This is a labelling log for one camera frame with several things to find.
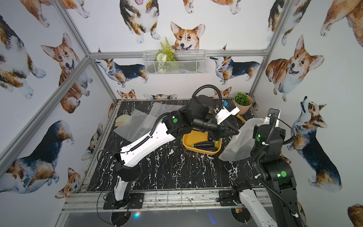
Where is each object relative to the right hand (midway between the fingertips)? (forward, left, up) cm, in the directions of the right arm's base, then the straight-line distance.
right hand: (274, 121), depth 56 cm
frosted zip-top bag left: (+25, +73, -38) cm, 86 cm away
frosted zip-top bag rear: (+40, +60, -39) cm, 82 cm away
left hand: (-6, +15, 0) cm, 16 cm away
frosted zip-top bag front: (-3, +10, -17) cm, 20 cm away
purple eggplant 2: (+7, +24, -37) cm, 44 cm away
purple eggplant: (+8, +31, -36) cm, 49 cm away
